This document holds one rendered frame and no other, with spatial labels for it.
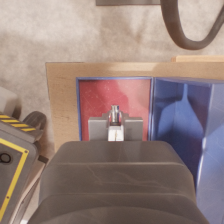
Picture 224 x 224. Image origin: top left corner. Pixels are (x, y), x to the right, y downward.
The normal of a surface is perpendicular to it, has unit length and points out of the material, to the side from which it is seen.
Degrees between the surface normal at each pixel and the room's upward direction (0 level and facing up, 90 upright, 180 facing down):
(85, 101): 0
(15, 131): 0
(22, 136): 0
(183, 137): 81
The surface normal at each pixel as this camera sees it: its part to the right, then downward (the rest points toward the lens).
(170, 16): -0.08, 0.96
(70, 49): -0.01, 0.25
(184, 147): -0.99, 0.04
